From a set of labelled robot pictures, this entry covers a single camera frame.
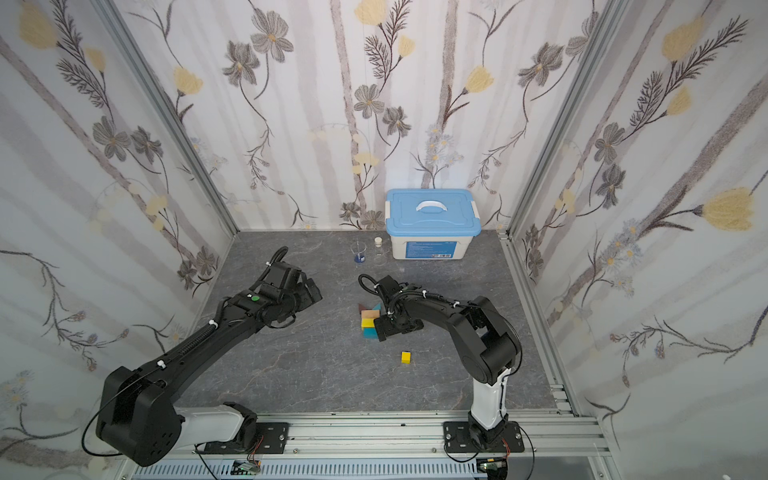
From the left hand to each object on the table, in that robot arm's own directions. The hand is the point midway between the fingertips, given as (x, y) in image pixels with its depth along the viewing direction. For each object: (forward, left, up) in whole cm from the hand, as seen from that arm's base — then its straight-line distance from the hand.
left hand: (313, 294), depth 85 cm
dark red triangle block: (+2, -13, -13) cm, 18 cm away
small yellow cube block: (-14, -27, -13) cm, 33 cm away
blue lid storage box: (+26, -37, +2) cm, 46 cm away
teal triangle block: (+2, -18, -12) cm, 22 cm away
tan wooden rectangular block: (0, -16, -13) cm, 21 cm away
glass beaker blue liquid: (+25, -11, -9) cm, 29 cm away
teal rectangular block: (-6, -16, -14) cm, 22 cm away
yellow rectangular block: (-3, -15, -12) cm, 20 cm away
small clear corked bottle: (+25, -19, -16) cm, 35 cm away
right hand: (-3, -25, -12) cm, 28 cm away
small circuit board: (-40, +15, -14) cm, 45 cm away
